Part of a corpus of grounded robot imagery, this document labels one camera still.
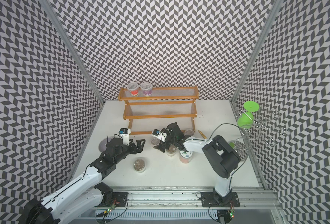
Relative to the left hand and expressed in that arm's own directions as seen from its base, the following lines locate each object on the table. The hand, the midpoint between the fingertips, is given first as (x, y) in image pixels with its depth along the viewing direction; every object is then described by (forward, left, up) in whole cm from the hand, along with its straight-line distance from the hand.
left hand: (138, 141), depth 82 cm
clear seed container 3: (+10, -31, -7) cm, 34 cm away
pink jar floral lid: (-7, -27, -5) cm, 29 cm away
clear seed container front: (-11, -1, -7) cm, 13 cm away
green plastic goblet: (+6, -60, +12) cm, 62 cm away
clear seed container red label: (+23, +2, +22) cm, 31 cm away
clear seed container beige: (-3, -20, -7) cm, 21 cm away
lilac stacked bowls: (+2, +24, -5) cm, 25 cm away
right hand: (+4, -11, -7) cm, 13 cm away
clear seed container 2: (+3, -9, -6) cm, 12 cm away
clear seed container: (+23, -5, +21) cm, 32 cm away
